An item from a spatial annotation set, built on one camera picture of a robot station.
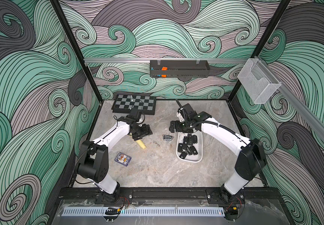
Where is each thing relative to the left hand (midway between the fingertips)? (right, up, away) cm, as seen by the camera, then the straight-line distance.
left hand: (148, 133), depth 87 cm
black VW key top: (+23, -14, +1) cm, 27 cm away
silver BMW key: (+13, -4, +8) cm, 16 cm away
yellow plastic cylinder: (-5, -8, +5) cm, 11 cm away
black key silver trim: (+28, -6, +5) cm, 29 cm away
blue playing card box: (-16, -16, -2) cm, 22 cm away
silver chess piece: (-15, +24, +27) cm, 39 cm away
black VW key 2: (+22, -9, +3) cm, 24 cm away
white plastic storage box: (+34, -10, +5) cm, 36 cm away
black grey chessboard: (-22, +20, +27) cm, 40 cm away
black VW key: (+32, -5, +7) cm, 33 cm away
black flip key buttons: (+27, -12, +1) cm, 29 cm away
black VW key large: (+25, -6, +7) cm, 27 cm away
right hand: (+18, +3, -2) cm, 19 cm away
